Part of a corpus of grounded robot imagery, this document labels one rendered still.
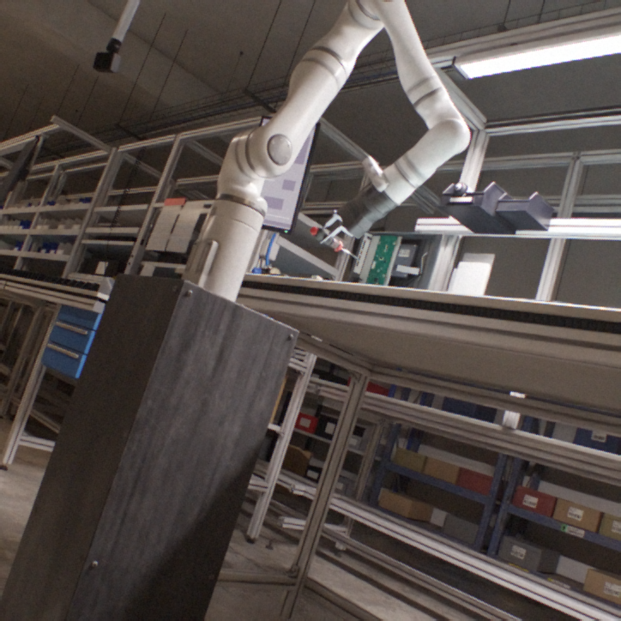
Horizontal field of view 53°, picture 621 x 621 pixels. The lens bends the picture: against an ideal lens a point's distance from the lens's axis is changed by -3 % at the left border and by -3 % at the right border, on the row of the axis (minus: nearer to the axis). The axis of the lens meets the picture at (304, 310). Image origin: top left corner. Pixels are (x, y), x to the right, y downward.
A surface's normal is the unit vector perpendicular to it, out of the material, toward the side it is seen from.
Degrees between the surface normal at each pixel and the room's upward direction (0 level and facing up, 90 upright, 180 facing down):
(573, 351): 90
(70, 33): 90
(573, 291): 90
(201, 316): 90
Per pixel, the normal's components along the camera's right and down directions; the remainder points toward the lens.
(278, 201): -0.38, -0.07
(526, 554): -0.67, -0.33
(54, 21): 0.67, 0.10
